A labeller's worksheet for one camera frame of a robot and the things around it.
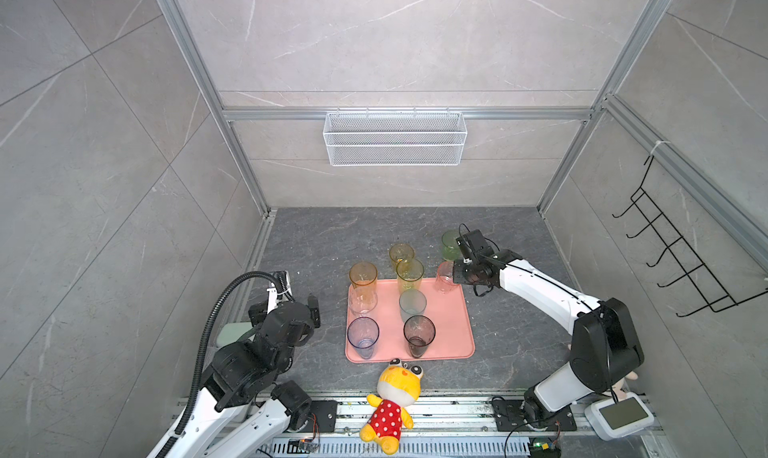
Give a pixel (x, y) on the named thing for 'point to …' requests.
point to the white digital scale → (610, 421)
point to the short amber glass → (400, 252)
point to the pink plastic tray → (450, 313)
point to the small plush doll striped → (621, 388)
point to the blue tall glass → (362, 334)
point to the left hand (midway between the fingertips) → (293, 293)
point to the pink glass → (444, 281)
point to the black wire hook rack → (686, 259)
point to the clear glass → (362, 299)
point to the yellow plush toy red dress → (398, 387)
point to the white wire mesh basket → (356, 139)
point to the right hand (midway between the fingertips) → (459, 270)
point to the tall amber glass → (363, 273)
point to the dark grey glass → (419, 332)
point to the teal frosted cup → (412, 302)
